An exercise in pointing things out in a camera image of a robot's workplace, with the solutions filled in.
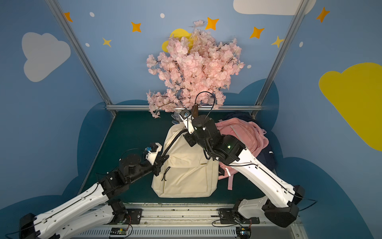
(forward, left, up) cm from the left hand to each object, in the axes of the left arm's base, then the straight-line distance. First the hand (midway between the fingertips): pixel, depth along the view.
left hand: (167, 153), depth 71 cm
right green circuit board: (-29, -39, -26) cm, 55 cm away
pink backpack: (+18, -49, -8) cm, 53 cm away
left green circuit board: (-30, +23, -25) cm, 45 cm away
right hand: (+8, -12, +14) cm, 20 cm away
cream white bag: (-4, -9, -12) cm, 16 cm away
